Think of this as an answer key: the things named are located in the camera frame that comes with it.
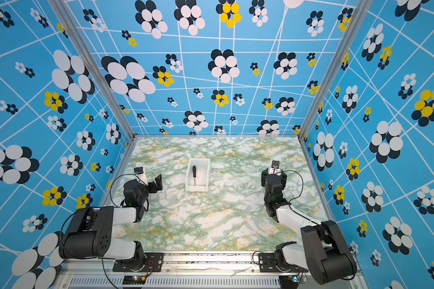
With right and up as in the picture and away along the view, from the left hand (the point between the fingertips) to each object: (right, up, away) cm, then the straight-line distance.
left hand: (152, 175), depth 92 cm
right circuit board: (+62, -40, -21) cm, 77 cm away
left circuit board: (0, -40, -20) cm, 45 cm away
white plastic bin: (+24, -3, +10) cm, 26 cm away
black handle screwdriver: (+20, +2, +10) cm, 22 cm away
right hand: (+63, +3, -5) cm, 63 cm away
